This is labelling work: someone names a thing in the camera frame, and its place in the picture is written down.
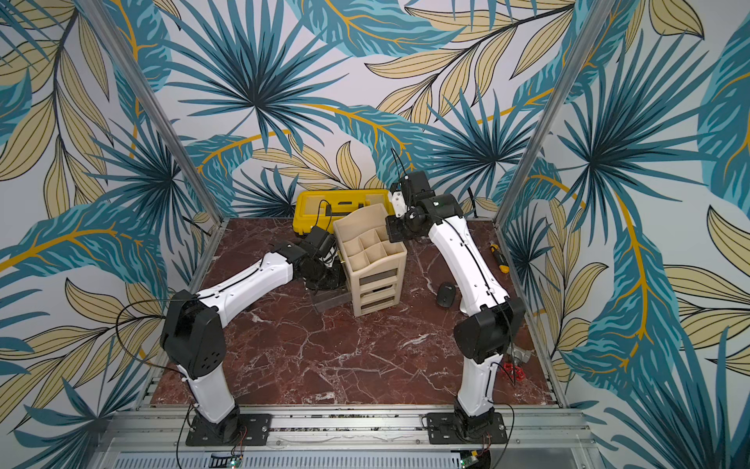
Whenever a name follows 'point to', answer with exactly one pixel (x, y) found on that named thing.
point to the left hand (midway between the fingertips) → (339, 288)
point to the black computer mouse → (445, 294)
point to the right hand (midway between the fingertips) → (394, 230)
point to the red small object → (519, 372)
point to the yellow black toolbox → (315, 210)
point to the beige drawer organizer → (373, 255)
